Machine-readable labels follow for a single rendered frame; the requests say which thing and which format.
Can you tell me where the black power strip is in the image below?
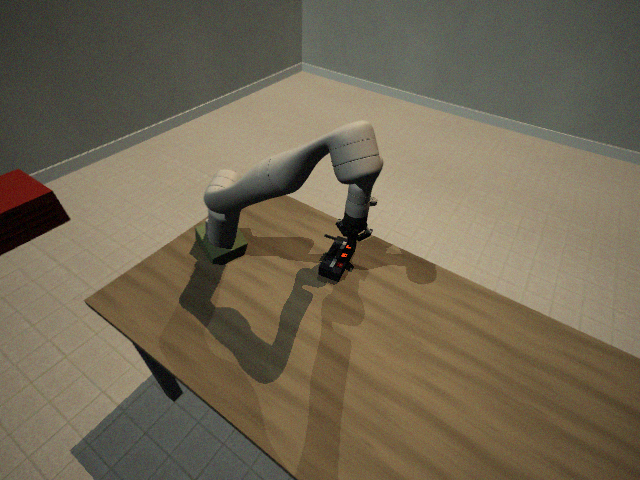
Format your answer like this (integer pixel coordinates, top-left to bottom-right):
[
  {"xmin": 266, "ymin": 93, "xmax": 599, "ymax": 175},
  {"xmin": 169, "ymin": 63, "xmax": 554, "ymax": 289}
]
[{"xmin": 318, "ymin": 234, "xmax": 357, "ymax": 282}]

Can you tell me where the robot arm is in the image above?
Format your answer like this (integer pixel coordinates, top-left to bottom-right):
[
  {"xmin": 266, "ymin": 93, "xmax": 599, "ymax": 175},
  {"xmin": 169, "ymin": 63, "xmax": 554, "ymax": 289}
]
[{"xmin": 204, "ymin": 121, "xmax": 383, "ymax": 248}]

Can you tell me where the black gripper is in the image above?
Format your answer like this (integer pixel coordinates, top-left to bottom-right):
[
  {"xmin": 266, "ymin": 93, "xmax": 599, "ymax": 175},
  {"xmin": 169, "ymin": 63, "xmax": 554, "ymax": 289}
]
[{"xmin": 336, "ymin": 212, "xmax": 373, "ymax": 248}]

